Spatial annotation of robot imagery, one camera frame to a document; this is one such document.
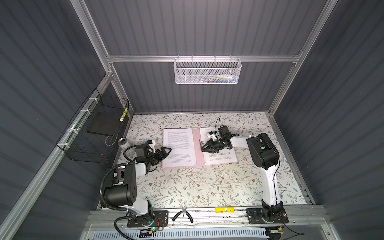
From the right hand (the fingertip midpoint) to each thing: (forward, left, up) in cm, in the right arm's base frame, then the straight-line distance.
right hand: (204, 151), depth 98 cm
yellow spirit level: (-35, -9, +1) cm, 36 cm away
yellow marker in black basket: (+7, +45, +28) cm, 53 cm away
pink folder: (-2, +3, -1) cm, 4 cm away
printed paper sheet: (+6, +15, +1) cm, 17 cm away
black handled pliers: (-35, +11, 0) cm, 37 cm away
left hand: (-3, +23, +5) cm, 24 cm away
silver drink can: (-2, +48, +15) cm, 50 cm away
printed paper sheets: (-4, -13, 0) cm, 13 cm away
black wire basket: (-7, +55, +29) cm, 63 cm away
